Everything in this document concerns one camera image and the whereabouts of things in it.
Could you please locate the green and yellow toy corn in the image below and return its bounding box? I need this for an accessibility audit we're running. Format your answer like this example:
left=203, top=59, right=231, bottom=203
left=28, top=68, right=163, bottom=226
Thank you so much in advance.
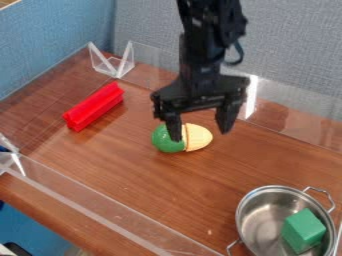
left=151, top=123, right=214, bottom=153

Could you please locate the green block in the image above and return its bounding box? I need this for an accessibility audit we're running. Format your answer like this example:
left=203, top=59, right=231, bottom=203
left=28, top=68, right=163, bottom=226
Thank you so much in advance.
left=281, top=208, right=327, bottom=254

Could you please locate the clear acrylic back barrier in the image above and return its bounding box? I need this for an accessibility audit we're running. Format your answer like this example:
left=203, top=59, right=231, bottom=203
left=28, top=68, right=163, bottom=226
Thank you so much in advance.
left=120, top=41, right=342, bottom=153

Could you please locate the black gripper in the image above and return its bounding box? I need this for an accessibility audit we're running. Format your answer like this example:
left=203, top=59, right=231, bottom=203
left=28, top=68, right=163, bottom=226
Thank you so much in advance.
left=151, top=64, right=250, bottom=142

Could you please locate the red plastic block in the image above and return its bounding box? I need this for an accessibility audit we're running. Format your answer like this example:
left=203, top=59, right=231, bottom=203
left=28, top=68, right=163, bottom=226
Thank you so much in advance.
left=63, top=82, right=124, bottom=132

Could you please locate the metal pot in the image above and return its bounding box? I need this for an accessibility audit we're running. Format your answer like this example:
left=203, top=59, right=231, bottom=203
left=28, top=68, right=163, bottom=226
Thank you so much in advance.
left=226, top=185, right=339, bottom=256

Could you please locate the clear acrylic corner bracket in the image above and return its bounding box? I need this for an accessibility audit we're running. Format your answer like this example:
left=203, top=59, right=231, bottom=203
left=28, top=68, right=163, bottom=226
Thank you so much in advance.
left=88, top=42, right=135, bottom=79

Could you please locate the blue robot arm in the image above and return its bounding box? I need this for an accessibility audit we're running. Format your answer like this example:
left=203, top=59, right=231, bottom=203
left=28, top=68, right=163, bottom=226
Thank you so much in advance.
left=151, top=0, right=250, bottom=142

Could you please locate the clear acrylic barrier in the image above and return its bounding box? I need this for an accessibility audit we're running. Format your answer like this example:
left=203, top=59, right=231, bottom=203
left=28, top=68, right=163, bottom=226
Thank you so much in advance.
left=120, top=41, right=342, bottom=153
left=0, top=134, right=225, bottom=256

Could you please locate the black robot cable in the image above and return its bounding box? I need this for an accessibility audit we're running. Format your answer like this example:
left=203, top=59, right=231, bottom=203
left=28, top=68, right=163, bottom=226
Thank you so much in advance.
left=222, top=39, right=246, bottom=67

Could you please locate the clear acrylic front barrier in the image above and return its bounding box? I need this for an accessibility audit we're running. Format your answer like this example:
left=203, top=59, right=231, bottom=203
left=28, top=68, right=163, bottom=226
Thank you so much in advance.
left=0, top=134, right=225, bottom=256

